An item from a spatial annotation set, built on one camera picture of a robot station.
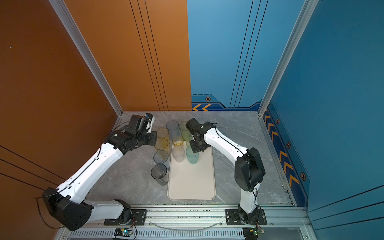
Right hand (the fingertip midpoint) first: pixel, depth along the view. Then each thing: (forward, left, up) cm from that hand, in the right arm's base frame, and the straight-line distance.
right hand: (196, 149), depth 86 cm
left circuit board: (-38, +36, -12) cm, 54 cm away
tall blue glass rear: (+15, +15, +3) cm, 21 cm away
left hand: (+2, +22, +13) cm, 25 cm away
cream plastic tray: (-15, +3, -10) cm, 19 cm away
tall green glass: (+14, +7, -5) cm, 16 cm away
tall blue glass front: (-5, +20, 0) cm, 20 cm away
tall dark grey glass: (-13, +20, -4) cm, 24 cm away
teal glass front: (-5, +2, -1) cm, 6 cm away
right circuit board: (-39, -26, -14) cm, 49 cm away
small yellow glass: (+11, +13, -7) cm, 18 cm away
